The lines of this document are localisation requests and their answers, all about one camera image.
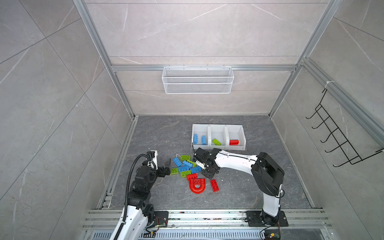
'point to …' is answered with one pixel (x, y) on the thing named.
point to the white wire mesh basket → (198, 80)
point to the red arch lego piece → (197, 185)
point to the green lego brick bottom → (184, 173)
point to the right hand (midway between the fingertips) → (209, 170)
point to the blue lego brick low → (204, 140)
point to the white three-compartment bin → (224, 136)
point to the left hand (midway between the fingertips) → (161, 156)
